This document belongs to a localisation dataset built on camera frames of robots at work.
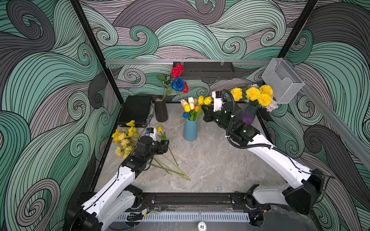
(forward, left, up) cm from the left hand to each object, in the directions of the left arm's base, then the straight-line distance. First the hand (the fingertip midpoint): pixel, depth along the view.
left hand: (164, 140), depth 80 cm
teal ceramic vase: (+9, -16, -3) cm, 19 cm away
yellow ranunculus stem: (+12, +24, -9) cm, 28 cm away
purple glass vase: (+21, -55, -2) cm, 59 cm away
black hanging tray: (+42, -28, +18) cm, 54 cm away
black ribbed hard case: (+31, +26, -10) cm, 41 cm away
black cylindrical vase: (+25, +4, -6) cm, 26 cm away
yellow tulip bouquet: (+12, -16, +15) cm, 25 cm away
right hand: (+7, -19, +21) cm, 29 cm away
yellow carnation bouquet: (+17, -49, +19) cm, 56 cm away
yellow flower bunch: (-10, -2, -15) cm, 18 cm away
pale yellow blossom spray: (+3, +25, -7) cm, 26 cm away
